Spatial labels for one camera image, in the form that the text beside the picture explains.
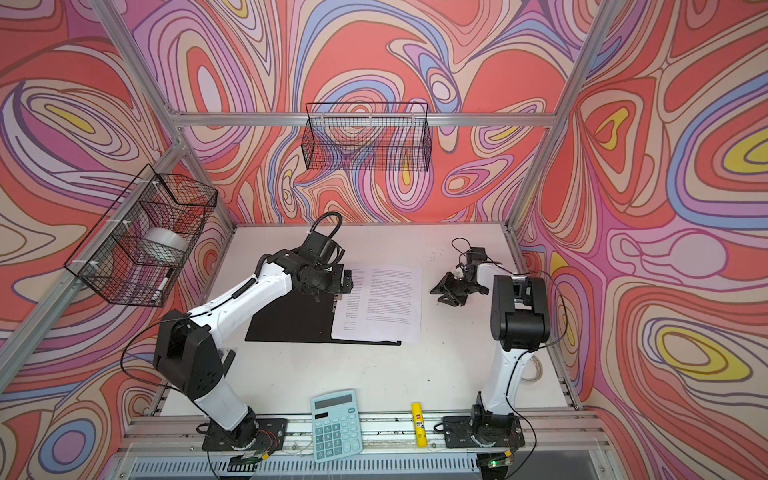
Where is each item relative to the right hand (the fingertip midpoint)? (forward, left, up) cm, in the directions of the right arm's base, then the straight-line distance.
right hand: (436, 298), depth 98 cm
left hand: (-2, +29, +14) cm, 32 cm away
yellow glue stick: (-37, +9, +1) cm, 38 cm away
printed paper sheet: (-2, +17, +1) cm, 17 cm away
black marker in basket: (-12, +72, +25) cm, 77 cm away
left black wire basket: (-3, +75, +34) cm, 82 cm away
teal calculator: (-36, +31, +1) cm, 48 cm away
